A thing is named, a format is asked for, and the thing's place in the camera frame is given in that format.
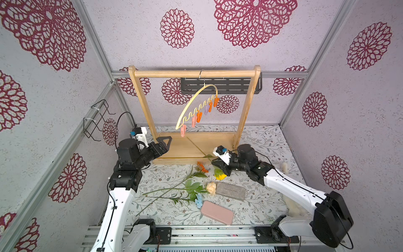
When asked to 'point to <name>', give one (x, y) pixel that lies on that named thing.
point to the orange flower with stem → (200, 171)
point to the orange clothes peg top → (216, 101)
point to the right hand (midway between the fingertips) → (212, 160)
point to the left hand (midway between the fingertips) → (166, 142)
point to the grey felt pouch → (231, 190)
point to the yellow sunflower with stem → (219, 173)
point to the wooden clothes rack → (197, 147)
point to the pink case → (217, 212)
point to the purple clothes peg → (206, 109)
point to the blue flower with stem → (198, 199)
